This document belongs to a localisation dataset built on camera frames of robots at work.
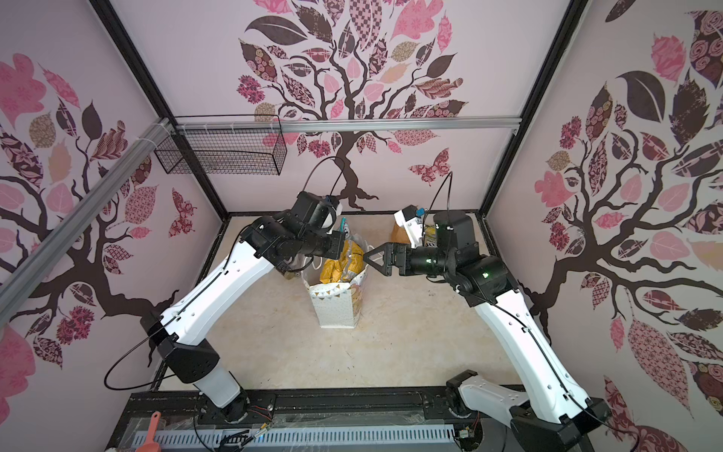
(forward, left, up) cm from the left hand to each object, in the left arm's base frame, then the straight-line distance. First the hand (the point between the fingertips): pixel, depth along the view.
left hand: (341, 247), depth 72 cm
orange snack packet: (+25, -19, -25) cm, 40 cm away
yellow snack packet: (-2, -2, -5) cm, 6 cm away
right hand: (-8, -9, +7) cm, 14 cm away
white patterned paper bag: (-10, +1, -12) cm, 16 cm away
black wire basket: (+42, +42, +4) cm, 60 cm away
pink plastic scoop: (-40, +47, -28) cm, 67 cm away
